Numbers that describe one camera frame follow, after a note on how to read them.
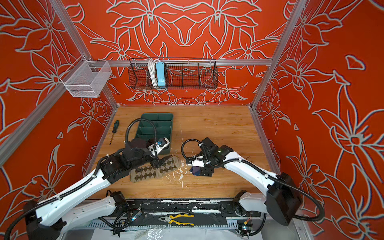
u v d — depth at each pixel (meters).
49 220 0.39
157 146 0.59
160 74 0.90
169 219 0.70
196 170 0.81
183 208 0.74
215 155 0.57
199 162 0.69
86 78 0.92
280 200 0.40
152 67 0.88
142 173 0.85
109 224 0.60
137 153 0.52
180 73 0.98
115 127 1.05
